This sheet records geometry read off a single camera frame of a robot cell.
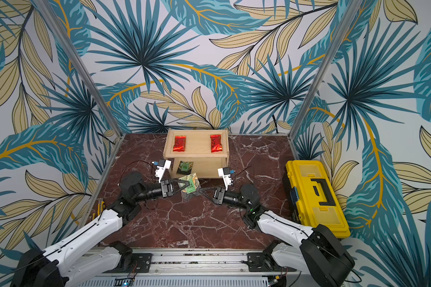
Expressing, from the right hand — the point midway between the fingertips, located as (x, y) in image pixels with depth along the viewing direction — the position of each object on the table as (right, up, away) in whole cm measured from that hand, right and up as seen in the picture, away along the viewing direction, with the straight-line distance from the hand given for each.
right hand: (199, 192), depth 69 cm
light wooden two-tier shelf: (+3, +17, +17) cm, 24 cm away
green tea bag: (-11, +7, +32) cm, 35 cm away
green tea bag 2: (-3, +5, +1) cm, 6 cm away
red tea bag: (-11, +20, +17) cm, 28 cm away
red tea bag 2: (+6, +19, +16) cm, 26 cm away
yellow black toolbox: (+46, -5, +7) cm, 47 cm away
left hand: (-5, +2, 0) cm, 5 cm away
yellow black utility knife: (-50, -11, +19) cm, 55 cm away
